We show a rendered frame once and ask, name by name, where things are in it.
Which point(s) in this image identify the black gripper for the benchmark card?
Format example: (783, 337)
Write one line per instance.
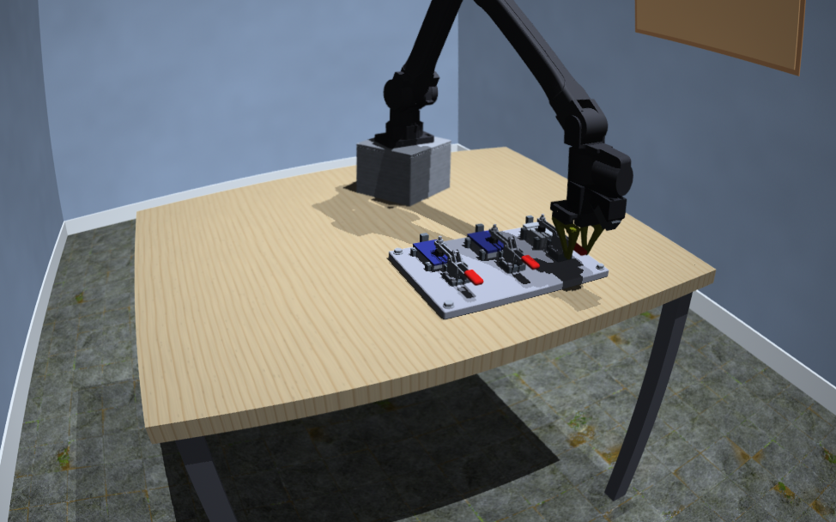
(581, 223)

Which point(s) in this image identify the blue rectangular block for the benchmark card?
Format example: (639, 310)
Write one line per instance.
(481, 240)
(426, 250)

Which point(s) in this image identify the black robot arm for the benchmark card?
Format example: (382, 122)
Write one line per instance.
(589, 160)

